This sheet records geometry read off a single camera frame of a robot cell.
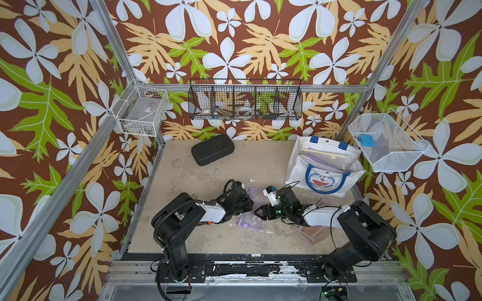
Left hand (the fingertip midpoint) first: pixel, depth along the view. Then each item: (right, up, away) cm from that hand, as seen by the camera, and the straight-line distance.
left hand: (254, 201), depth 93 cm
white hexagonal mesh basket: (+58, +26, -14) cm, 65 cm away
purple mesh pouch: (+2, +2, +3) cm, 4 cm away
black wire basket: (-5, +53, +5) cm, 54 cm away
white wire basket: (-54, +45, -7) cm, 70 cm away
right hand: (+1, -4, -4) cm, 6 cm away
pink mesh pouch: (+26, -12, -12) cm, 31 cm away
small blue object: (+52, +30, -7) cm, 60 cm away
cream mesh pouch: (+38, +21, -7) cm, 43 cm away
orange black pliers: (-23, -8, -7) cm, 26 cm away
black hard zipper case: (-24, +28, +18) cm, 41 cm away
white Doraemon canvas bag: (+31, +18, -9) cm, 37 cm away
